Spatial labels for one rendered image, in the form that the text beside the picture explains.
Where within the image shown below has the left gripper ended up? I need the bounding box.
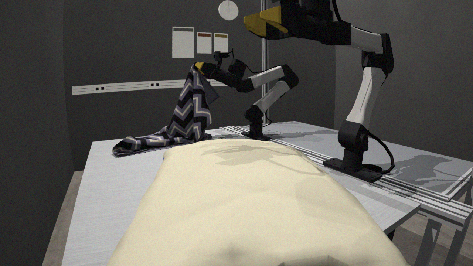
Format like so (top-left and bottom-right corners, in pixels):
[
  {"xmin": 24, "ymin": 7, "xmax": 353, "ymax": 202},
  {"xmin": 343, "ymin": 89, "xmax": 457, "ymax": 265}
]
[{"xmin": 244, "ymin": 3, "xmax": 313, "ymax": 40}]

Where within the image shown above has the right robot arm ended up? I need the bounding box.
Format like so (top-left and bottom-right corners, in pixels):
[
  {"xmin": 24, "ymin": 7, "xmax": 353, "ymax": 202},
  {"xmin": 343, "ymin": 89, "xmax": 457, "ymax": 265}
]
[{"xmin": 214, "ymin": 51, "xmax": 299, "ymax": 141}]

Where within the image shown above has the cream pillow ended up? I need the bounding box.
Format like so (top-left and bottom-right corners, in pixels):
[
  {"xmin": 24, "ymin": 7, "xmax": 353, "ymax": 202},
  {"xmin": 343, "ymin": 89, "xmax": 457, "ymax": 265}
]
[{"xmin": 106, "ymin": 139, "xmax": 411, "ymax": 266}]

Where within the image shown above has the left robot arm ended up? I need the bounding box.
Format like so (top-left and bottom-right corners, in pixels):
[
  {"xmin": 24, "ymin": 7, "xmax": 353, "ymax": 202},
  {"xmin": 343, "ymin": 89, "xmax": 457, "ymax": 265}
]
[{"xmin": 301, "ymin": 0, "xmax": 394, "ymax": 183}]

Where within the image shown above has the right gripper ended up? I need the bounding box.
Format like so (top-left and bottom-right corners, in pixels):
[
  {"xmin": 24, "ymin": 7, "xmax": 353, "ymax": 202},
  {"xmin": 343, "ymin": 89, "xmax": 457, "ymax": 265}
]
[{"xmin": 195, "ymin": 62, "xmax": 227, "ymax": 82}]

